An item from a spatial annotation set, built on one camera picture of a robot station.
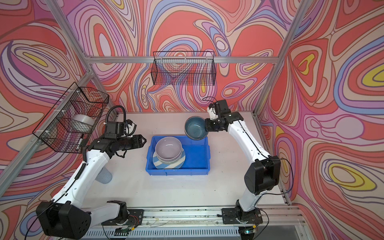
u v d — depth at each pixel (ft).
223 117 1.90
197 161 3.13
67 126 2.44
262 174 1.44
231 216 2.39
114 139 1.91
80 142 2.36
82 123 2.30
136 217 2.40
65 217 1.22
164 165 2.83
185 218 2.46
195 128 2.77
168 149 2.90
